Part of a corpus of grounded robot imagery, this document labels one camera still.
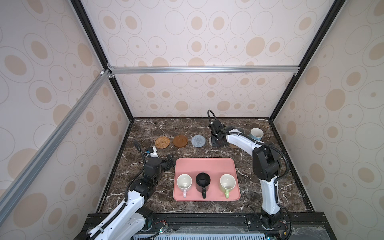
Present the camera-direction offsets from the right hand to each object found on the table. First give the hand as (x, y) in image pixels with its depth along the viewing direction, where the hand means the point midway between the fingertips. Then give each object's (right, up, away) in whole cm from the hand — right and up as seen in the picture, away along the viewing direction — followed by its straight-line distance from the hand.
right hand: (217, 142), depth 99 cm
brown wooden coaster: (-26, +1, +7) cm, 27 cm away
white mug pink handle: (-21, -22, -14) cm, 33 cm away
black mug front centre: (-11, -22, -14) cm, 28 cm away
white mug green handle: (+3, -22, -14) cm, 27 cm away
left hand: (-28, -5, -18) cm, 34 cm away
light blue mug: (+26, +6, 0) cm, 27 cm away
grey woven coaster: (-13, 0, +7) cm, 14 cm away
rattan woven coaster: (-38, -1, +5) cm, 38 cm away
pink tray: (-2, -16, -4) cm, 17 cm away
